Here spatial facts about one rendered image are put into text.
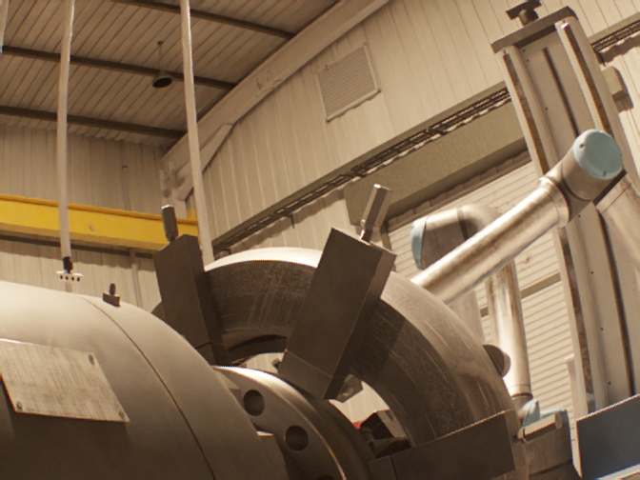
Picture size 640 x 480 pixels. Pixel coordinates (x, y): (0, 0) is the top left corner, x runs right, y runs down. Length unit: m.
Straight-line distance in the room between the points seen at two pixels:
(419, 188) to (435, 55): 2.02
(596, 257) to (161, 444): 1.70
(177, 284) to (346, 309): 0.28
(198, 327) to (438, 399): 0.36
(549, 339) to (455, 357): 9.36
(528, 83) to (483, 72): 9.03
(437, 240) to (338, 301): 1.07
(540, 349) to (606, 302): 8.17
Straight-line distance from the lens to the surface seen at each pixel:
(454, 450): 0.89
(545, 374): 10.29
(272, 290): 1.08
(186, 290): 1.15
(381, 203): 0.97
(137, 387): 0.69
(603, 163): 1.63
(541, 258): 10.39
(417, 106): 11.96
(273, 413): 0.97
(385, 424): 1.11
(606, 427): 2.09
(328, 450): 0.92
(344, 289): 0.97
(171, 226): 1.20
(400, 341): 0.96
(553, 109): 2.34
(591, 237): 2.22
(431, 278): 1.59
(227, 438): 0.72
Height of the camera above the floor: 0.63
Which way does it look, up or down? 18 degrees up
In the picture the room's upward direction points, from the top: 11 degrees counter-clockwise
